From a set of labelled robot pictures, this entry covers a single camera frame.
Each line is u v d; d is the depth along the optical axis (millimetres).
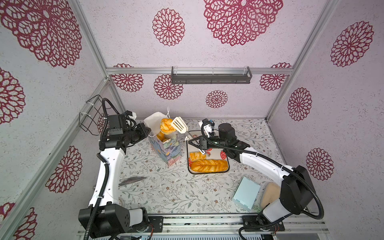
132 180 888
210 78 862
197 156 947
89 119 758
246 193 817
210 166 903
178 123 744
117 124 546
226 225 750
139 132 648
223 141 638
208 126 699
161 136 983
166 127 733
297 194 433
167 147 784
